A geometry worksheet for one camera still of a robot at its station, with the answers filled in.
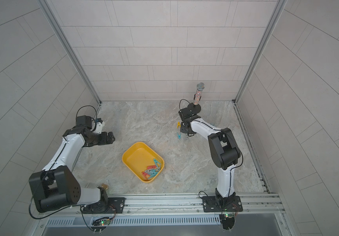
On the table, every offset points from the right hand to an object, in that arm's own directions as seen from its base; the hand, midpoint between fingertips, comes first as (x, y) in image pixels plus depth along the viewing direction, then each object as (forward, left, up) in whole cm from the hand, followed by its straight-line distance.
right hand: (186, 128), depth 99 cm
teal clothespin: (-5, +5, -1) cm, 7 cm away
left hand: (-8, +47, +9) cm, 48 cm away
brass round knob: (-33, +46, +1) cm, 57 cm away
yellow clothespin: (+4, +5, -1) cm, 7 cm away
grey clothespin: (-6, 0, -1) cm, 6 cm away
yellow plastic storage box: (-20, +28, -3) cm, 34 cm away
